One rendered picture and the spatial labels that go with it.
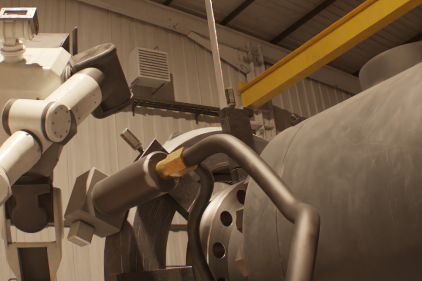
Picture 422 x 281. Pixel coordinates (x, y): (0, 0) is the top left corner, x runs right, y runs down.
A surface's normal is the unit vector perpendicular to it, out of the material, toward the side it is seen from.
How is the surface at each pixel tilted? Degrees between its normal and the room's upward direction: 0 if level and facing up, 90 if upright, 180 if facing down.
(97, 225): 158
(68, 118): 108
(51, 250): 114
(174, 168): 120
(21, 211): 139
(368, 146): 66
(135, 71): 90
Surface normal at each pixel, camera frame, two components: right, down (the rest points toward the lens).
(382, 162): -0.77, -0.40
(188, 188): 0.63, -0.36
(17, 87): 0.06, -0.33
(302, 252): -0.09, -0.72
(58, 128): 0.93, 0.07
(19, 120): -0.36, 0.04
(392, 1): -0.83, -0.11
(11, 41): 0.02, 0.44
